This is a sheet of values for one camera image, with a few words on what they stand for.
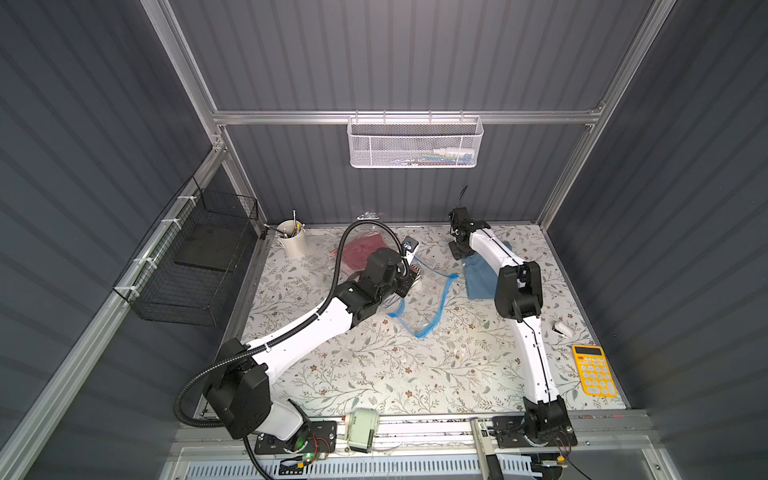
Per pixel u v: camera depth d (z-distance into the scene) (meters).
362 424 0.72
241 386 0.41
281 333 0.46
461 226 0.89
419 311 0.96
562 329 0.89
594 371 0.83
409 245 0.66
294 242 1.04
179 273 0.72
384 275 0.59
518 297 0.67
